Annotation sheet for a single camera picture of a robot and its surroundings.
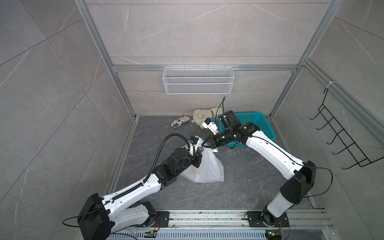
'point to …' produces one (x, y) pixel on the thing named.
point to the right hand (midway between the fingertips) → (203, 145)
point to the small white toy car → (177, 122)
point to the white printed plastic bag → (210, 169)
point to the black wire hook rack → (361, 159)
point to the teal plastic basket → (258, 119)
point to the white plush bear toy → (199, 115)
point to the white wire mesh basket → (198, 80)
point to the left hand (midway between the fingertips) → (203, 146)
